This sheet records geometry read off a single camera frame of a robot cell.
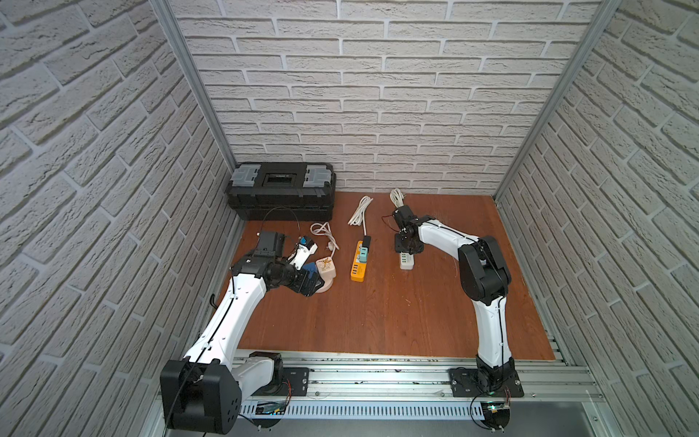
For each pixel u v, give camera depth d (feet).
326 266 2.88
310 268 2.86
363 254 3.03
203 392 1.24
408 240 2.50
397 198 3.75
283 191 3.22
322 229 3.31
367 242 3.11
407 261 3.12
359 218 3.52
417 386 2.48
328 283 2.97
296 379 2.40
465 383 2.42
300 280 2.24
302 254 2.38
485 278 1.86
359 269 3.09
